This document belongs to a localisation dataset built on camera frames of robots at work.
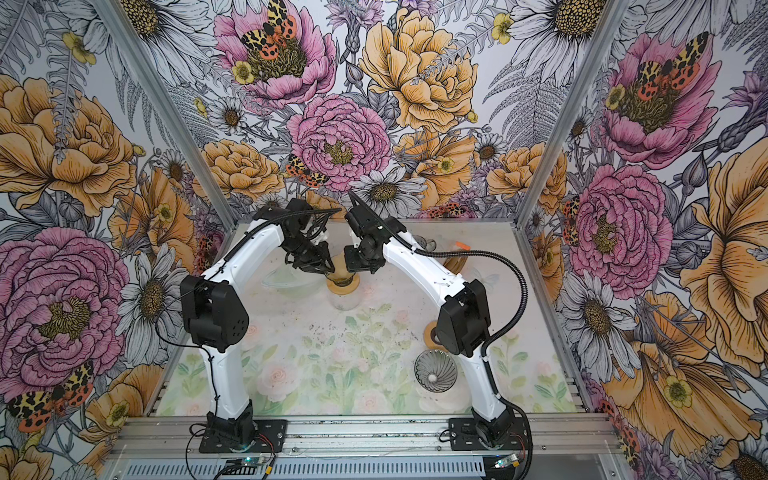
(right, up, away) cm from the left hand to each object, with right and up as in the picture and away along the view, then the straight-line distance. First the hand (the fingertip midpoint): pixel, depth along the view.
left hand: (328, 277), depth 87 cm
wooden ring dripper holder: (+4, -4, +3) cm, 6 cm away
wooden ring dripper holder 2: (+29, -18, +3) cm, 34 cm away
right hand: (+8, +1, -1) cm, 8 cm away
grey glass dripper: (+30, -25, -4) cm, 40 cm away
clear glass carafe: (+3, -9, +12) cm, 15 cm away
